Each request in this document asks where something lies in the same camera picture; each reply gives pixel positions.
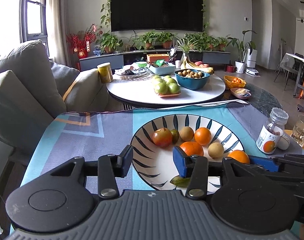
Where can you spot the white bowl with dark stripes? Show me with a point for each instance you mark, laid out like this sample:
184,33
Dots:
154,166

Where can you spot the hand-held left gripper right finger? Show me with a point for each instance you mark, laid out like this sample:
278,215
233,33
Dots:
179,164

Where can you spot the small yellow pear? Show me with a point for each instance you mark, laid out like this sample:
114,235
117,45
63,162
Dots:
215,150

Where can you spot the glass dish with dark snacks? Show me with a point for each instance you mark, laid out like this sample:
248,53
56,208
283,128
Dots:
132,72

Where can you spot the orange apple tray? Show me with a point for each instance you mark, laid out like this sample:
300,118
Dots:
167,95

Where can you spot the tall plant in white pot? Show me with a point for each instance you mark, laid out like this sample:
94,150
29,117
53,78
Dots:
242,50

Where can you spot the pile of green apples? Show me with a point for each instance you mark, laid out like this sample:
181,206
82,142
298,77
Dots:
167,86

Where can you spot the spider plant in glass vase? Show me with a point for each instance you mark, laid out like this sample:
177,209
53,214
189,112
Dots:
185,47

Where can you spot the glass mug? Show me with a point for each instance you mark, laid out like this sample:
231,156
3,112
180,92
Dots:
302,130

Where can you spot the white round table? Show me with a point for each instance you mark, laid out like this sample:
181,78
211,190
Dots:
137,92

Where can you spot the pile of brown longans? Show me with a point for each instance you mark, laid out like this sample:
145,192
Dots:
190,74

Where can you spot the bushy potted green plant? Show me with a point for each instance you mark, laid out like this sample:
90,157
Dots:
109,42

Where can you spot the beige curtain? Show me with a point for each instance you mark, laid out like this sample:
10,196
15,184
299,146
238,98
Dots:
58,22

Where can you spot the red festive decoration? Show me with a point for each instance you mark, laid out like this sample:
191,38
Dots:
83,42

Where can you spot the glass dining table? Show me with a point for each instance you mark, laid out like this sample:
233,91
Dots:
300,62

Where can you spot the grey sofa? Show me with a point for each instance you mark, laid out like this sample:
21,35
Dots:
24,85

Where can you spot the wide potted green plant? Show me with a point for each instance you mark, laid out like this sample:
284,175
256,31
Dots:
204,41

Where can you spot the white oval device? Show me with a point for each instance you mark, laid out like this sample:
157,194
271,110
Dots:
285,142

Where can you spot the grey pillow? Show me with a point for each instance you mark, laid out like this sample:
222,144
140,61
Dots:
63,77

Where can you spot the white cup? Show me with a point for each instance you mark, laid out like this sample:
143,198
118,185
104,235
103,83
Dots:
178,64

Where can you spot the dark framed window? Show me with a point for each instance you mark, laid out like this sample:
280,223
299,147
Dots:
34,10

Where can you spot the small brown pear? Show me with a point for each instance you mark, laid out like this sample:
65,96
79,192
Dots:
186,133

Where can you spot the blue and grey tablecloth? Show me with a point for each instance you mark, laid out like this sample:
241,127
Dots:
91,142

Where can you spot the light blue snack basket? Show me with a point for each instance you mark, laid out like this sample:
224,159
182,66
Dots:
162,70

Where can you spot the grey television cabinet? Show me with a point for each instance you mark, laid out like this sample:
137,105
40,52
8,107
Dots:
104,61

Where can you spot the pile of small tangerines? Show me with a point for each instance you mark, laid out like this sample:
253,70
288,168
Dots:
235,80

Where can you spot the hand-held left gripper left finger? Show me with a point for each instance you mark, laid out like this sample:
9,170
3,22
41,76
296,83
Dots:
126,160

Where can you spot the red pot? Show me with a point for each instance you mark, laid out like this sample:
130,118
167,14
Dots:
231,68

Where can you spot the dark marble round table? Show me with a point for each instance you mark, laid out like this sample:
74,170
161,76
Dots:
262,100

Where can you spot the black wall television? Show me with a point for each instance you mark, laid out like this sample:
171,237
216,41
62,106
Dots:
157,5

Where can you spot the yellow tin can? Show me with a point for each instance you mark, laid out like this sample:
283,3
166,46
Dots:
105,73

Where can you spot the small pointed green olive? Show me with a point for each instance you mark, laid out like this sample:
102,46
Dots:
180,181

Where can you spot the yellow mat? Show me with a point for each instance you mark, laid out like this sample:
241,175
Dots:
288,132

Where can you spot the orange box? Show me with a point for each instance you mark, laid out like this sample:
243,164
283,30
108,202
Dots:
157,58

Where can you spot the pink snack dish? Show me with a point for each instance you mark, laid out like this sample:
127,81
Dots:
239,94

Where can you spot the orange woven basket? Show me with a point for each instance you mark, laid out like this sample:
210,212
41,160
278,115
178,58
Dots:
234,84

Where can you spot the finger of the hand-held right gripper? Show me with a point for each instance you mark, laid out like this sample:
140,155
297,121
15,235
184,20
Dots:
263,161

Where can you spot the blue bowl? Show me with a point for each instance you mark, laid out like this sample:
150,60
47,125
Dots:
192,83

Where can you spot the bunch of bananas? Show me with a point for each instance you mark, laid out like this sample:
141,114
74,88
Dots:
192,65

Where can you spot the orange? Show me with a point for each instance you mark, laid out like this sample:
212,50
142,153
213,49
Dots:
202,136
192,148
238,157

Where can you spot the red apple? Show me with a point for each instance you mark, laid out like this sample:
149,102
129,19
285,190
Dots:
162,138

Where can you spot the beige cushion with orange stripe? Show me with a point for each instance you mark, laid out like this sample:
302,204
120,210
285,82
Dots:
86,92

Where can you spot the clear dining chair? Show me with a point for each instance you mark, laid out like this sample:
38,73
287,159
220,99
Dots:
284,66

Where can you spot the white air purifier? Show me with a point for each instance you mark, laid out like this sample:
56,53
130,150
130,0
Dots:
252,57

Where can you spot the dark green plum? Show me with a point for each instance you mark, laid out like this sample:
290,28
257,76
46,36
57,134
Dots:
175,135

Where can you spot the clear jar with orange label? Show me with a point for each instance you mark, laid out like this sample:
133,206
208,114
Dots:
269,140

